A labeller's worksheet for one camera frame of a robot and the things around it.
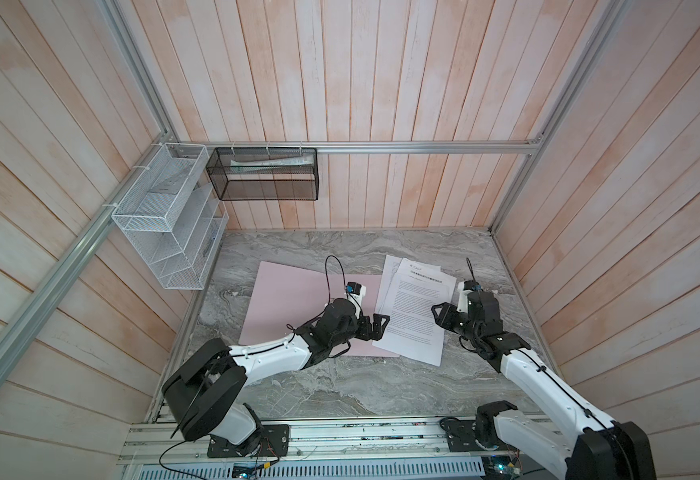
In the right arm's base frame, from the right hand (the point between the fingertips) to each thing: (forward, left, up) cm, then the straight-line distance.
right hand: (436, 307), depth 86 cm
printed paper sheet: (-4, +5, -11) cm, 13 cm away
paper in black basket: (+35, +59, +25) cm, 73 cm away
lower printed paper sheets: (+15, +4, -11) cm, 19 cm away
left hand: (-6, +18, +1) cm, 19 cm away
